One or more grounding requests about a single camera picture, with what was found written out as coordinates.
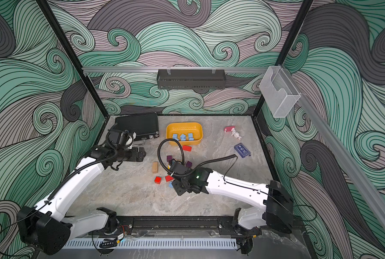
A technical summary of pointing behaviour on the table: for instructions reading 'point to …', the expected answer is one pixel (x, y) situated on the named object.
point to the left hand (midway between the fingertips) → (136, 151)
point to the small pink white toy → (232, 129)
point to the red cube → (158, 180)
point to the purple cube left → (169, 158)
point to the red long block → (169, 178)
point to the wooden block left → (155, 167)
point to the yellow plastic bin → (180, 128)
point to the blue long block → (170, 185)
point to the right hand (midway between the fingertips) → (176, 185)
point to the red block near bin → (187, 148)
